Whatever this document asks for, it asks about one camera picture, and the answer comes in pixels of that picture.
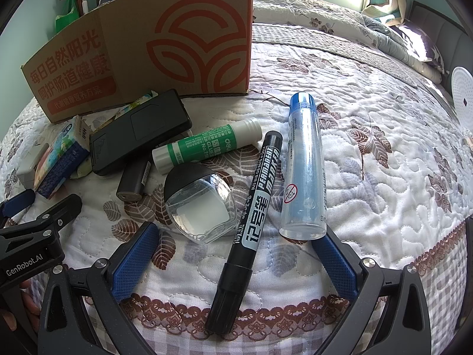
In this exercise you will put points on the black permanent marker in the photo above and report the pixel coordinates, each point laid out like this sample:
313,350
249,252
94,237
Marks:
255,207

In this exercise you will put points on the small black cylinder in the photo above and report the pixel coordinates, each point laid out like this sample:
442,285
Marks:
133,181

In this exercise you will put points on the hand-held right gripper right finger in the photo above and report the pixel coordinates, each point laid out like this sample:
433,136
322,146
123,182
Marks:
337,268

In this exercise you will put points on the dark padded headboard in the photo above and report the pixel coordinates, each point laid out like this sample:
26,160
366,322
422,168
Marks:
432,16

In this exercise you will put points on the small white box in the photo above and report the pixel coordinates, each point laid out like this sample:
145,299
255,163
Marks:
29,164

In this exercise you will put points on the blue tissue packet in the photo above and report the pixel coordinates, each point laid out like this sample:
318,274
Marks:
61,159

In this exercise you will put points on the clear blue-capped glue tube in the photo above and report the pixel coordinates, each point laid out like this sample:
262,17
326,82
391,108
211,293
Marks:
303,162

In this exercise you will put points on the brown cardboard box red print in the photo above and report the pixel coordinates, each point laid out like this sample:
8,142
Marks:
147,44

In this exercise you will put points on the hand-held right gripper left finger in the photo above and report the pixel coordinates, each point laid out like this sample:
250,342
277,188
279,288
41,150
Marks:
136,260

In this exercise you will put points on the clear bottle black cap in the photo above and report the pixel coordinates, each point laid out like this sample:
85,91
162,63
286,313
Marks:
199,210

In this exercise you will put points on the green glue stick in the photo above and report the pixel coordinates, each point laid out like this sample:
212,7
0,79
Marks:
199,145

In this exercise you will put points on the black rectangular case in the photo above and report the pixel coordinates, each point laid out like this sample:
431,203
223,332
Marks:
140,129

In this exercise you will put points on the folded floral grey quilt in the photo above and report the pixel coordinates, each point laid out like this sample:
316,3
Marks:
314,11

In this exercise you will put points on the green bag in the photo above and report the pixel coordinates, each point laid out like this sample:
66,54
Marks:
66,16

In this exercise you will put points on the purple pillow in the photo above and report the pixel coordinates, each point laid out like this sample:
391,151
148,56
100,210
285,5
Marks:
421,44

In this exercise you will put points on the quilted leaf-print bedspread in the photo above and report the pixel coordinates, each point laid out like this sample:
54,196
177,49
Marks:
388,162

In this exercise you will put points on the white perforated round disc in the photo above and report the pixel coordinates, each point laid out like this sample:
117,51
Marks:
462,100

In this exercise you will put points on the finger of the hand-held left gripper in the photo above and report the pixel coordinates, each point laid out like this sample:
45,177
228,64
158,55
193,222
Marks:
64,209
18,202

